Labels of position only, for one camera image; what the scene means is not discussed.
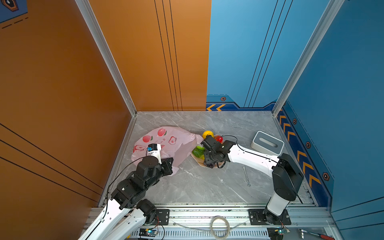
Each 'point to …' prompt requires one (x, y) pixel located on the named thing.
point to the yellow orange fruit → (207, 133)
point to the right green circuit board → (281, 231)
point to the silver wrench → (248, 184)
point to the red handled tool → (326, 237)
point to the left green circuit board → (147, 232)
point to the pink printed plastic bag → (176, 143)
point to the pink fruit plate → (201, 161)
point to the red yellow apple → (218, 138)
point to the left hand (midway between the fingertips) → (175, 158)
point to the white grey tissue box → (266, 143)
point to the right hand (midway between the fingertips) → (207, 158)
